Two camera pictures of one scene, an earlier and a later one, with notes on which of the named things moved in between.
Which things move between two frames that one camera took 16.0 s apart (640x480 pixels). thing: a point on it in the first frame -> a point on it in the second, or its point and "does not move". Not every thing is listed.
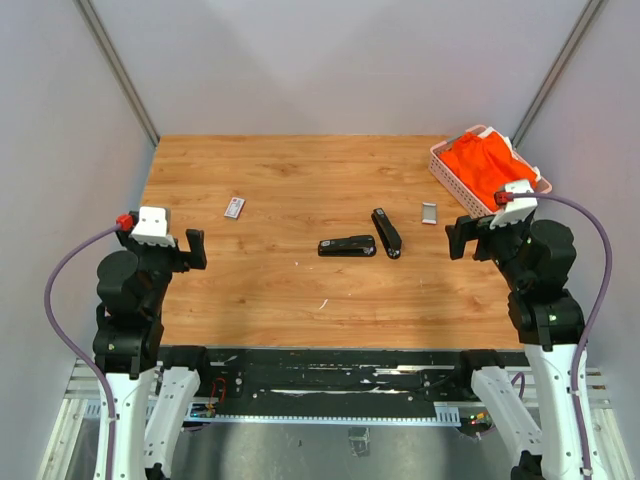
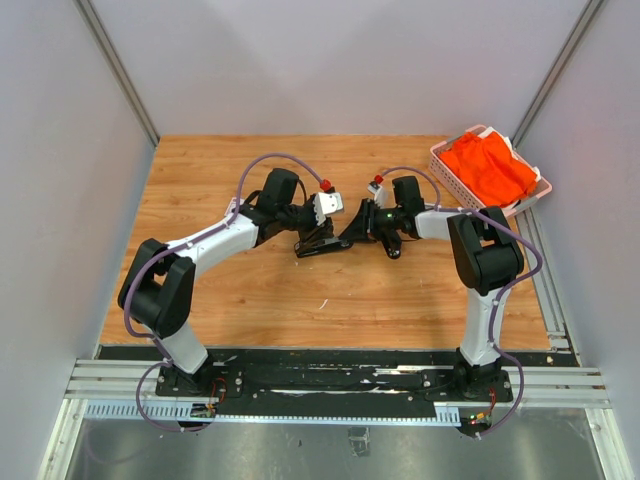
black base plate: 349,382 does not move
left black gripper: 195,239 -> 317,232
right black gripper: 467,227 -> 357,231
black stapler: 357,245 -> 328,245
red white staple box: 234,207 does not move
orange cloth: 484,165 does not move
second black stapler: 387,233 does not move
